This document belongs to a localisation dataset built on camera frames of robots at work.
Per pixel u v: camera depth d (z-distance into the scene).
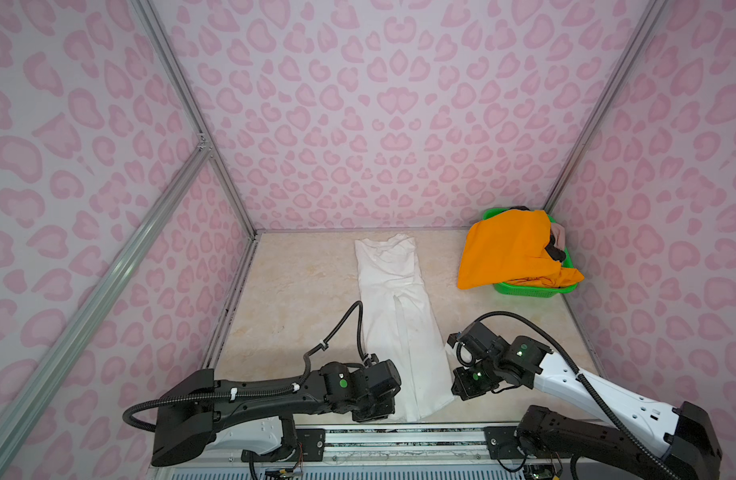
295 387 0.48
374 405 0.63
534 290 0.93
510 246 0.95
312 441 0.74
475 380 0.65
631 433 0.41
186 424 0.40
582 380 0.48
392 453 0.72
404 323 0.94
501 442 0.73
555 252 0.98
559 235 1.03
